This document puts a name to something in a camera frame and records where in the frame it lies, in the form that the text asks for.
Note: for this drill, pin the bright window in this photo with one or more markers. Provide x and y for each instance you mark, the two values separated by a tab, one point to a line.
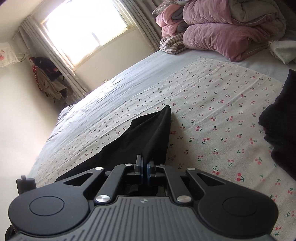
79	28

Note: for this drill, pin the purple grey folded quilt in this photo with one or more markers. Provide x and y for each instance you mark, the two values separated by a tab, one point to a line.
235	29

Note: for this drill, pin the left grey curtain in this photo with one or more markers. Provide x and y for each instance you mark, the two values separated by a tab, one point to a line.
32	39

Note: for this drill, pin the striped folded cloth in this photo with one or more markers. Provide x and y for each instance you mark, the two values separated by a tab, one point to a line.
173	45

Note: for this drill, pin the hanging clothes in corner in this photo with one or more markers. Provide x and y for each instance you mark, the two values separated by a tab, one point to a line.
48	78

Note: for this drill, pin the grey curtain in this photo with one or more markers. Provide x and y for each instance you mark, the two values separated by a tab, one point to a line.
141	13
32	39

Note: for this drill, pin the white patterned cloth pile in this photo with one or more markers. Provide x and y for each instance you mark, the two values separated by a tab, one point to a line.
285	51

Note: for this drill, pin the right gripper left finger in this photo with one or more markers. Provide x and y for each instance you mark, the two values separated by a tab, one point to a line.
118	181

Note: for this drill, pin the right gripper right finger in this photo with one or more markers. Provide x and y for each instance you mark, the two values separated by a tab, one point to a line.
169	179

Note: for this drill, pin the right grey curtain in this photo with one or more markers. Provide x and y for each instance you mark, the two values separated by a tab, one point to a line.
141	13

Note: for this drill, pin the cherry print bed sheet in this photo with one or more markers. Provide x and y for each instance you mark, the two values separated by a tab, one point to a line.
265	176

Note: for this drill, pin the black pants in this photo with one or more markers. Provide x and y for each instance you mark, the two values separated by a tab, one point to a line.
148	135

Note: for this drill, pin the black garment at edge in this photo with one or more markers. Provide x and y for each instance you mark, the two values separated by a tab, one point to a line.
278	122

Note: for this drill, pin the pink folded blanket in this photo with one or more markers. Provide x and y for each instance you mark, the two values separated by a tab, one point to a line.
171	20

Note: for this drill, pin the grey blue bed cover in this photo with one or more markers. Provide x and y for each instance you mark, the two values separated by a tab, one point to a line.
215	105

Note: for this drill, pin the white wall hanging cloth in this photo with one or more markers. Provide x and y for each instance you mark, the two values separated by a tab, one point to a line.
7	55

